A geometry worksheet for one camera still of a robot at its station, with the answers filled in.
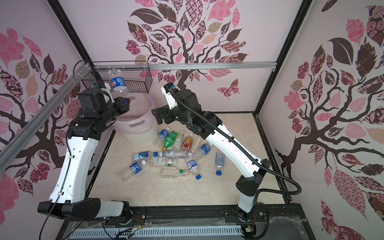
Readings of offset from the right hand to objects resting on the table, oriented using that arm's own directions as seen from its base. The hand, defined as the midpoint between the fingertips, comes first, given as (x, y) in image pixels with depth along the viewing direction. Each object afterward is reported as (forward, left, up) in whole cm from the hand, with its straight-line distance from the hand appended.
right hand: (161, 104), depth 62 cm
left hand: (+5, +17, -2) cm, 17 cm away
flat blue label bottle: (-3, +22, -40) cm, 45 cm away
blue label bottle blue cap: (-10, -12, -39) cm, 42 cm away
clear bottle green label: (+8, -3, -40) cm, 41 cm away
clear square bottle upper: (-7, +7, -39) cm, 40 cm away
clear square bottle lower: (-12, +1, -44) cm, 45 cm away
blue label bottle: (+8, +11, -40) cm, 42 cm away
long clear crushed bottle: (-1, +2, -42) cm, 42 cm away
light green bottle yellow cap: (+9, +3, -39) cm, 40 cm away
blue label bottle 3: (-11, +22, -39) cm, 47 cm away
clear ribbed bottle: (+5, -14, -41) cm, 44 cm away
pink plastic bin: (+5, +17, -20) cm, 27 cm away
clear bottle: (-7, -29, -41) cm, 51 cm away
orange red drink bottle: (+7, -9, -40) cm, 42 cm away
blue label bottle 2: (+1, -20, -39) cm, 44 cm away
